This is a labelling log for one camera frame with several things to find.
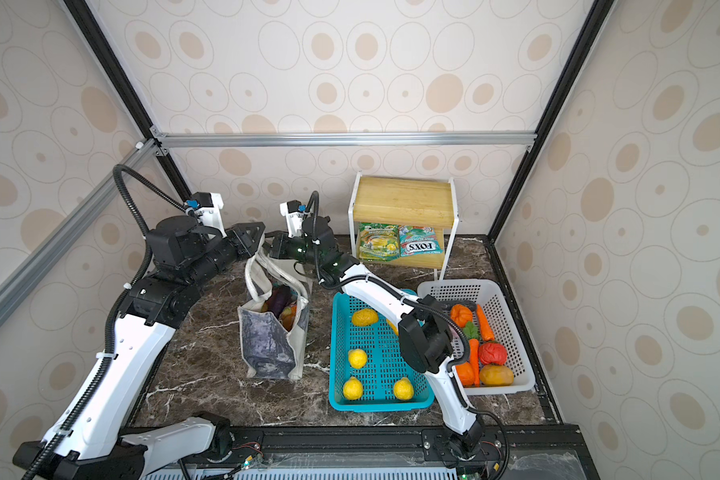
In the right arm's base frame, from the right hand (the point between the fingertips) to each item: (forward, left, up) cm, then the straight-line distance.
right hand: (255, 240), depth 74 cm
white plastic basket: (+1, -65, -26) cm, 71 cm away
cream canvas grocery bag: (-21, -3, -18) cm, 28 cm away
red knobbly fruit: (-18, -62, -28) cm, 71 cm away
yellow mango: (-6, -27, -29) cm, 40 cm away
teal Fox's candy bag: (+14, -43, -16) cm, 48 cm away
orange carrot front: (-18, -58, -30) cm, 68 cm away
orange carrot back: (-9, -64, -32) cm, 72 cm away
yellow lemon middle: (-19, -24, -28) cm, 42 cm away
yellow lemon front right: (-27, -37, -29) cm, 54 cm away
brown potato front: (-24, -62, -28) cm, 72 cm away
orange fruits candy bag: (-9, -4, -22) cm, 24 cm away
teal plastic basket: (-20, -28, -33) cm, 47 cm away
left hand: (-5, -7, +10) cm, 14 cm away
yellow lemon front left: (-27, -24, -28) cm, 46 cm away
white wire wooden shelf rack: (+8, -38, -2) cm, 39 cm away
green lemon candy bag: (+12, -31, -14) cm, 36 cm away
